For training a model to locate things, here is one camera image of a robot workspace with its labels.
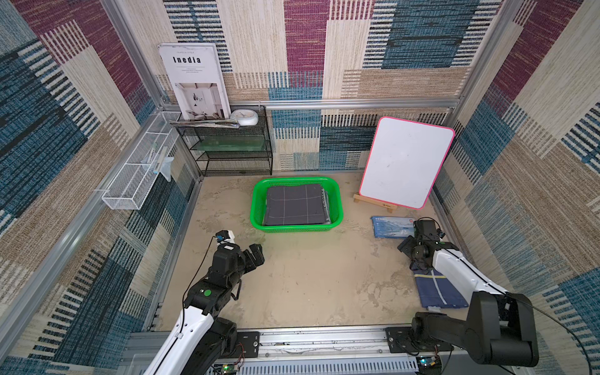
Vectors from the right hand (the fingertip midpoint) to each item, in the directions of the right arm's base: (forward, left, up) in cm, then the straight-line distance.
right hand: (410, 249), depth 89 cm
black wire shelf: (+33, +66, +24) cm, 77 cm away
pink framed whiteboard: (+29, 0, +18) cm, 34 cm away
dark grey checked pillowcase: (+21, +46, +2) cm, 50 cm away
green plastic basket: (+23, +59, +4) cm, 64 cm away
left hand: (-4, +58, +10) cm, 59 cm away
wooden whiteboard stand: (+24, +16, +1) cm, 29 cm away
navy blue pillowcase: (-14, -6, -4) cm, 16 cm away
